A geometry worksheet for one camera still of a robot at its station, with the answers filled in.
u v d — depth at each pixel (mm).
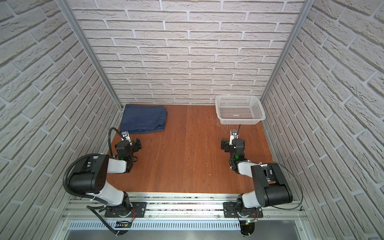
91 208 643
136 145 874
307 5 692
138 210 731
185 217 726
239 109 1100
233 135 799
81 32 786
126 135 811
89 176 457
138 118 1100
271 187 442
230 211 729
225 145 847
